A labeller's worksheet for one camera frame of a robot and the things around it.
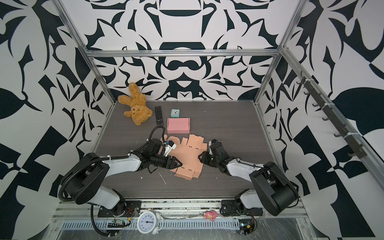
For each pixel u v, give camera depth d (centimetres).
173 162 78
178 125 102
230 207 74
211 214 70
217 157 70
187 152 97
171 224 71
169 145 81
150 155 71
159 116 108
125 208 71
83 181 44
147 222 69
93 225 69
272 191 43
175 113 111
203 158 80
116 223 73
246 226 71
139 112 102
